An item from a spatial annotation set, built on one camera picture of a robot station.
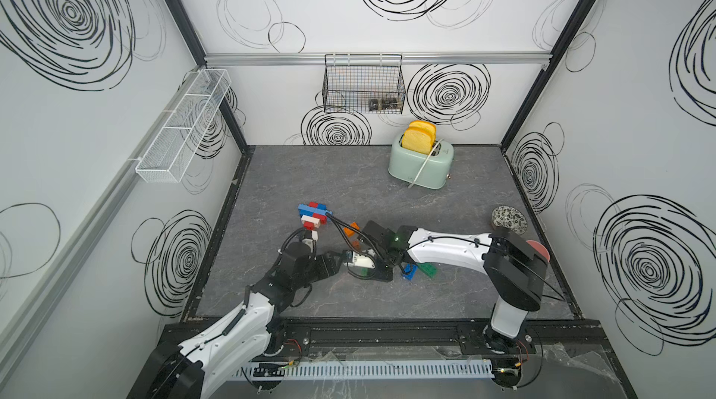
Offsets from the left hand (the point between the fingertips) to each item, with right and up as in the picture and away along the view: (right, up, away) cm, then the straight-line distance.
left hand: (337, 260), depth 83 cm
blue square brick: (+22, -3, +2) cm, 23 cm away
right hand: (+10, -3, +2) cm, 11 cm away
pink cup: (+60, +4, -2) cm, 60 cm away
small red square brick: (-11, +8, +11) cm, 17 cm away
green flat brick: (+28, -3, +2) cm, 28 cm away
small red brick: (-10, +15, +16) cm, 24 cm away
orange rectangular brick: (+4, +12, -16) cm, 21 cm away
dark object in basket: (+16, +49, +5) cm, 52 cm away
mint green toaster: (+23, +29, +16) cm, 40 cm away
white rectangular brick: (-9, +10, +11) cm, 17 cm away
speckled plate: (+58, +11, +13) cm, 60 cm away
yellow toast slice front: (+27, +38, +13) cm, 48 cm away
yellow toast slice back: (+30, +43, +13) cm, 54 cm away
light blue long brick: (-10, +13, +15) cm, 22 cm away
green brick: (+8, 0, -10) cm, 13 cm away
